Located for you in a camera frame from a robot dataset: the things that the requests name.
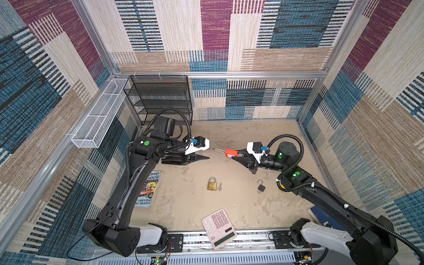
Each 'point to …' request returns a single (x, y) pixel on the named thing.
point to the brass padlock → (212, 185)
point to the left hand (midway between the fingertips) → (207, 148)
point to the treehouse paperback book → (146, 197)
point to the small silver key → (220, 188)
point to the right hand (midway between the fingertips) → (233, 155)
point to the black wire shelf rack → (151, 94)
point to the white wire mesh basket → (90, 133)
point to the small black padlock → (261, 187)
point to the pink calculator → (218, 228)
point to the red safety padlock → (229, 153)
